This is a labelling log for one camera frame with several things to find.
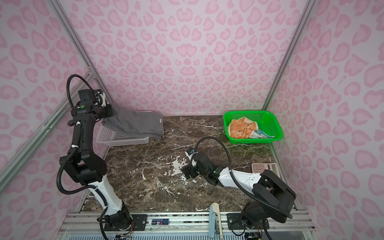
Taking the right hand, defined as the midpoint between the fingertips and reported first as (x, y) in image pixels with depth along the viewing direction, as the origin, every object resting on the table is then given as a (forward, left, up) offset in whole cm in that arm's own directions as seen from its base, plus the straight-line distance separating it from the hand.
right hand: (188, 164), depth 84 cm
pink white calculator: (+2, -41, -8) cm, 42 cm away
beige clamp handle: (-22, -14, -5) cm, 26 cm away
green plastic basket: (+38, -53, -5) cm, 66 cm away
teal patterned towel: (+27, -47, -6) cm, 54 cm away
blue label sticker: (-27, +10, -7) cm, 29 cm away
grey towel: (+26, +32, +5) cm, 42 cm away
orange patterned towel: (+31, -36, -5) cm, 48 cm away
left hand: (+24, +46, +20) cm, 56 cm away
